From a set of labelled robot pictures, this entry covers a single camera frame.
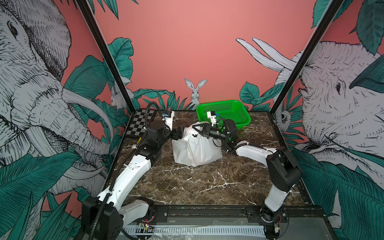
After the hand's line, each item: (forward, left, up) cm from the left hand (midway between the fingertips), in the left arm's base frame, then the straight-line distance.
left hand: (179, 121), depth 76 cm
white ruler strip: (-45, -7, -29) cm, 54 cm away
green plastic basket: (+36, -39, -28) cm, 60 cm away
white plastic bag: (-10, -8, -13) cm, 18 cm away
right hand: (-3, -6, -1) cm, 7 cm away
